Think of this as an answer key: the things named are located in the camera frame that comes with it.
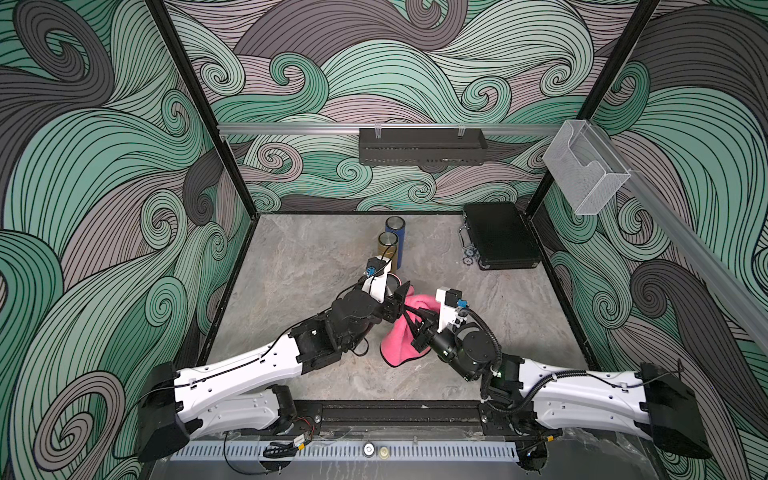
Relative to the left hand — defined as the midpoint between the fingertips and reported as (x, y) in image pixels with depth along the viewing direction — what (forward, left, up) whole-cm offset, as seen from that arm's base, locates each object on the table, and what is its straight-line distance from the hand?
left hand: (399, 277), depth 67 cm
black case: (+39, -43, -30) cm, 66 cm away
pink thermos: (-2, +1, +2) cm, 3 cm away
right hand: (-6, 0, -5) cm, 8 cm away
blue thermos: (+23, -1, -7) cm, 24 cm away
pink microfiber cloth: (-12, 0, -10) cm, 16 cm away
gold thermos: (+16, +2, -9) cm, 19 cm away
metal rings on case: (+29, -29, -27) cm, 49 cm away
